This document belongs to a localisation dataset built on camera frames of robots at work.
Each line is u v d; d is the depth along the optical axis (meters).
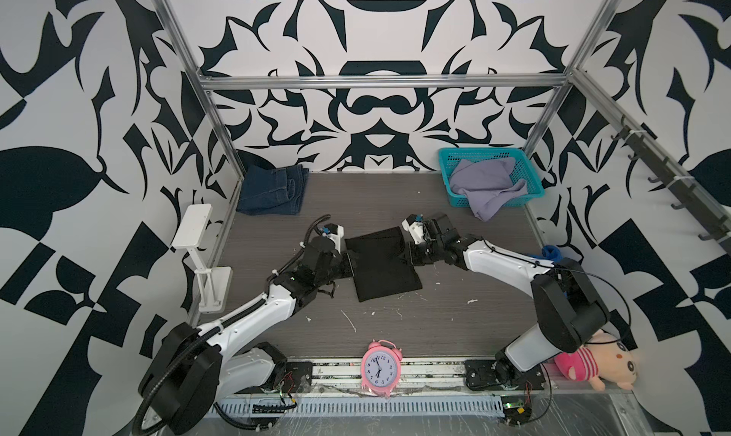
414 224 0.82
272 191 1.08
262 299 0.53
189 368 0.40
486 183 1.14
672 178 0.59
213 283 0.83
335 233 0.76
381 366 0.74
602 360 0.71
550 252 0.96
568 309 0.45
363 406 0.65
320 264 0.63
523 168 1.12
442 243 0.70
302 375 0.74
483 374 0.74
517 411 0.71
